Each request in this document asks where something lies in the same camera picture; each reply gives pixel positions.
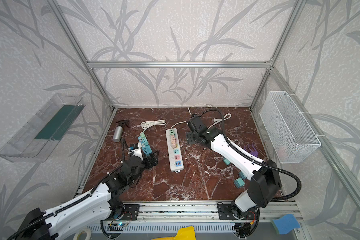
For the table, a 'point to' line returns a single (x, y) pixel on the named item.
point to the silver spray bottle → (118, 130)
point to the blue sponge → (285, 224)
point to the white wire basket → (292, 140)
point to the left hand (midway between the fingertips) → (156, 149)
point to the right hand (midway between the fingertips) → (193, 131)
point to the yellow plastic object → (185, 233)
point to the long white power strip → (175, 160)
